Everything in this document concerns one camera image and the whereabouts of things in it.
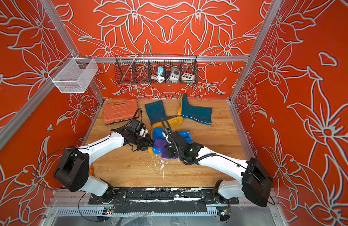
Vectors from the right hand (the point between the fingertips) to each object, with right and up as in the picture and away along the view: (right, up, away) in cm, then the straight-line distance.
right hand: (165, 145), depth 79 cm
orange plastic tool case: (-37, +21, +28) cm, 51 cm away
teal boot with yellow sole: (-9, +19, +28) cm, 35 cm away
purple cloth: (-2, +1, -3) cm, 4 cm away
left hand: (-6, -1, +5) cm, 8 cm away
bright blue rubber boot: (-6, +5, +14) cm, 16 cm away
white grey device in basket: (+6, +44, +11) cm, 46 cm away
